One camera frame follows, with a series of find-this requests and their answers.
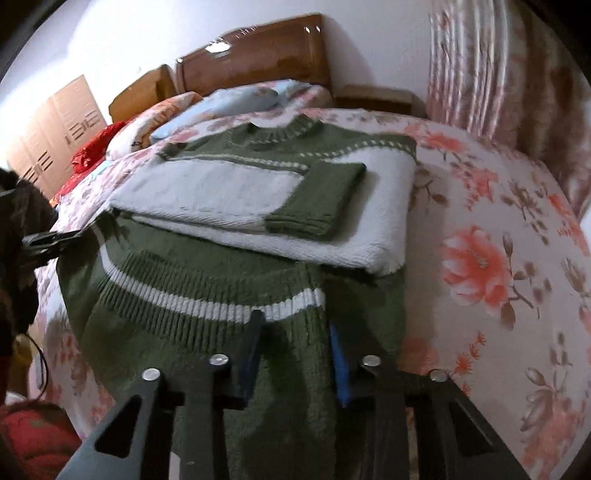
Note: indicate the large carved wooden headboard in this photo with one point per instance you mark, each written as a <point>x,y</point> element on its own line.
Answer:
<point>258,55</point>

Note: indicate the orange floral quilt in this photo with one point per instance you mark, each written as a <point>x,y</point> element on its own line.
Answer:
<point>152,120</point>

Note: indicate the red quilt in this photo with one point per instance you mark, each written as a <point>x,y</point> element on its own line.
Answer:
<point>92,152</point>

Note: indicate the light blue floral pillow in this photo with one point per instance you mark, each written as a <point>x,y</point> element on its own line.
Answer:
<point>231,106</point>

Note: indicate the green and white knit sweater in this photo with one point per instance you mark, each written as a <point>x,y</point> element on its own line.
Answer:
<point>184,277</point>

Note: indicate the small wooden headboard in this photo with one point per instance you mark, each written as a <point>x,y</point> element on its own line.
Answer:
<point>143,92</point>

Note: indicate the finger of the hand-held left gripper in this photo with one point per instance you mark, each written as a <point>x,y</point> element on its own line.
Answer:
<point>342,374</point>
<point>251,364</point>
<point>55,239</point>

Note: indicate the pink floral bed sheet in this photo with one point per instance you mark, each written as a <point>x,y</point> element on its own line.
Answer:
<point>485,207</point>

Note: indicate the wooden nightstand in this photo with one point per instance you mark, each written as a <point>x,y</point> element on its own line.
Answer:
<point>378,99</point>

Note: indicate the red floral cloth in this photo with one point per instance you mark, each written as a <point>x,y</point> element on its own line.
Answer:
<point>32,438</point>

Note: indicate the light wooden wardrobe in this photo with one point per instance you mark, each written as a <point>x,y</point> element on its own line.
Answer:
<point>55,134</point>

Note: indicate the floral curtain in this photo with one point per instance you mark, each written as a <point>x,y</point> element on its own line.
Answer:
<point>508,69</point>

